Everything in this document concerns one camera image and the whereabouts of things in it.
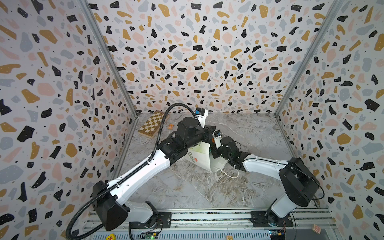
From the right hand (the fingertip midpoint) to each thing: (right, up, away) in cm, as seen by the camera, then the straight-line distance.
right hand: (209, 142), depth 88 cm
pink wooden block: (+51, -40, -16) cm, 67 cm away
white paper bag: (-5, -6, -10) cm, 13 cm away
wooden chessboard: (-42, +9, +22) cm, 48 cm away
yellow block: (-45, -41, -20) cm, 64 cm away
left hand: (+3, +9, -21) cm, 23 cm away
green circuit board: (-28, -42, -17) cm, 54 cm away
